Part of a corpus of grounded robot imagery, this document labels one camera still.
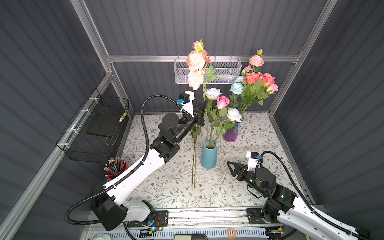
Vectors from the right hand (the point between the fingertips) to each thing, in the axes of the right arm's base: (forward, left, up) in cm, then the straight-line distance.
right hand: (231, 165), depth 73 cm
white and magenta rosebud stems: (+33, +19, -15) cm, 41 cm away
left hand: (+14, +13, +30) cm, 35 cm away
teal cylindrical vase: (+7, +11, -2) cm, 13 cm away
